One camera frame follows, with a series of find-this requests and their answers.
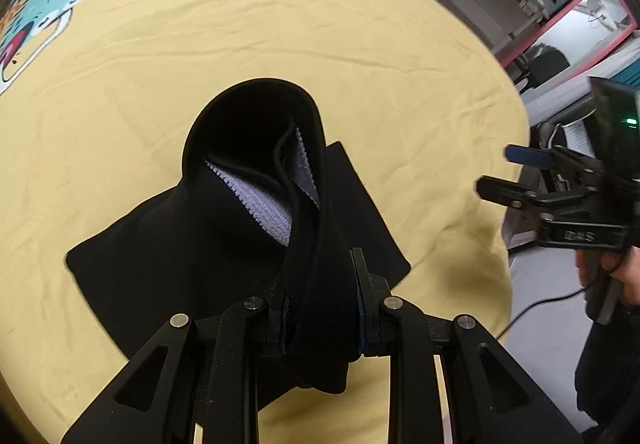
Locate person's right forearm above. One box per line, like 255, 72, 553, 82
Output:
574, 297, 640, 440

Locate pink framed panel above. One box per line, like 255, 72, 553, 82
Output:
500, 0, 640, 75

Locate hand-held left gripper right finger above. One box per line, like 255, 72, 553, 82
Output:
347, 247, 583, 444

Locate person's right hand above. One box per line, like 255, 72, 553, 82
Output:
574, 247, 640, 307

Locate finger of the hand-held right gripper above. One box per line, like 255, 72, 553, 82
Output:
475, 177, 593, 220
504, 144, 606, 185

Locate black cable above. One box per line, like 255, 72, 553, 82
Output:
492, 288, 587, 341

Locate black office chair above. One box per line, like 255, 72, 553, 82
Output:
517, 44, 572, 91

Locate yellow dinosaur printed bed cover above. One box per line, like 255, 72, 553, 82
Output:
0, 0, 531, 444

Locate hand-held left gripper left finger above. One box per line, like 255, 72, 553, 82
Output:
60, 294, 291, 444

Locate black pants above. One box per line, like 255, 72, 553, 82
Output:
66, 78, 412, 430

